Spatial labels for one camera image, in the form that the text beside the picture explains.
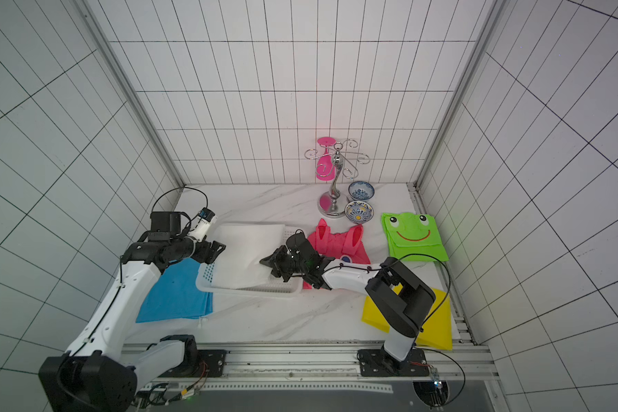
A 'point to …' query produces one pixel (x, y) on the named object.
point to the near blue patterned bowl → (359, 212)
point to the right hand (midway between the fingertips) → (250, 267)
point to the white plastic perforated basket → (205, 278)
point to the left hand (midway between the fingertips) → (210, 246)
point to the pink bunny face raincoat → (348, 245)
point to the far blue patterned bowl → (361, 190)
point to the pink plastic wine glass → (325, 166)
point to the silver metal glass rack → (331, 204)
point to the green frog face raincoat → (413, 237)
